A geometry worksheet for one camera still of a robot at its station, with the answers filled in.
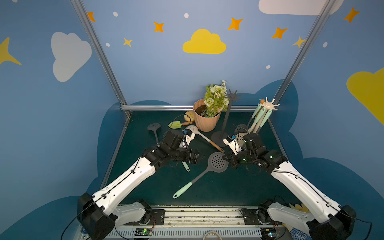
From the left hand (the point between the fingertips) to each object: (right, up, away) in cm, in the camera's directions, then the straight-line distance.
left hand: (201, 155), depth 71 cm
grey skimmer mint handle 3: (+8, -5, +4) cm, 10 cm away
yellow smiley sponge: (-7, +22, +40) cm, 46 cm away
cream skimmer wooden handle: (-3, +13, +37) cm, 39 cm away
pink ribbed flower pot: (+3, +16, +29) cm, 34 cm away
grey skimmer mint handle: (+28, +13, +23) cm, 38 cm away
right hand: (+13, -1, +5) cm, 14 cm away
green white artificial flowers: (+11, +31, +22) cm, 40 cm away
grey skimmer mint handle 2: (+32, +17, +1) cm, 36 cm away
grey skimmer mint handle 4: (-8, -11, +20) cm, 24 cm away
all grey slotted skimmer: (-32, +14, +37) cm, 51 cm away
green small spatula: (-16, +16, +44) cm, 49 cm away
